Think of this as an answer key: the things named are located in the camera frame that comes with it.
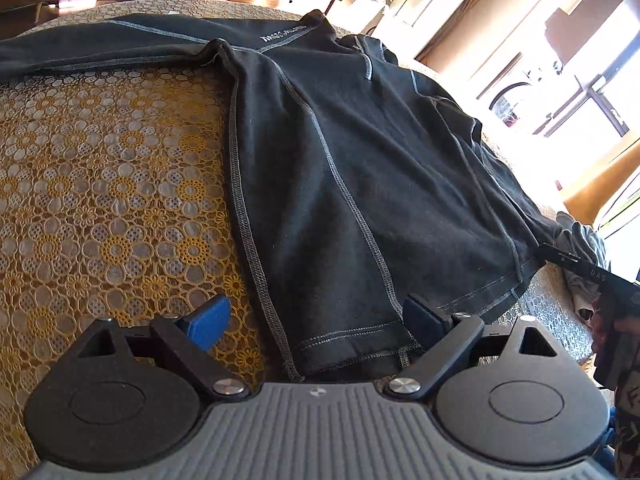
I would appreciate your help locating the yellow lace tablecloth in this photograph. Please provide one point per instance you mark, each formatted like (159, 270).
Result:
(115, 209)

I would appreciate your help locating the white washing machine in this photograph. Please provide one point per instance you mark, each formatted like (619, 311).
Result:
(514, 104)

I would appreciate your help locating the dark grey zip jacket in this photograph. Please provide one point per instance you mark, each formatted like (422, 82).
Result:
(354, 181)

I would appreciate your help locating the person's right hand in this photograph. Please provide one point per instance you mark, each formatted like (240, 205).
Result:
(600, 330)

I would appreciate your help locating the patterned sleeve right forearm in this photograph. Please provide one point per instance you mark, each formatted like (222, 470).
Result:
(626, 425)

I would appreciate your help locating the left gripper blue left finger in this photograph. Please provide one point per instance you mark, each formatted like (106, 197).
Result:
(182, 345)

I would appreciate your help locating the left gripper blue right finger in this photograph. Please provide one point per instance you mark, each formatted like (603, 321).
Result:
(447, 341)

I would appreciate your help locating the mustard yellow chair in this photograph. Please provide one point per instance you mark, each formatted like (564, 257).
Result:
(585, 203)

